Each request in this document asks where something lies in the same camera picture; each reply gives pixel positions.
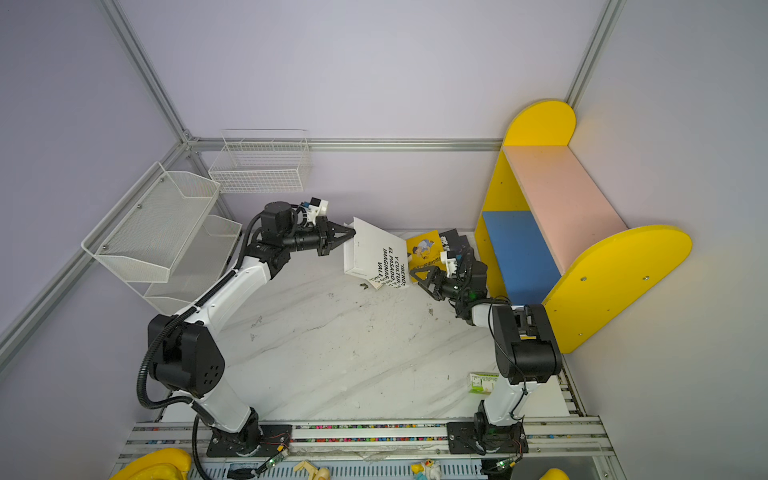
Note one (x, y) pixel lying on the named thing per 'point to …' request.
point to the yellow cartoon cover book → (424, 251)
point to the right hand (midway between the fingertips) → (415, 279)
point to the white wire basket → (256, 161)
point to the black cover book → (454, 242)
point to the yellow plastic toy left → (165, 464)
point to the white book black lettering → (377, 256)
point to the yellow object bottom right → (554, 474)
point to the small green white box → (482, 382)
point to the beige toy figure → (313, 472)
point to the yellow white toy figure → (430, 470)
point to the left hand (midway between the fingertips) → (354, 232)
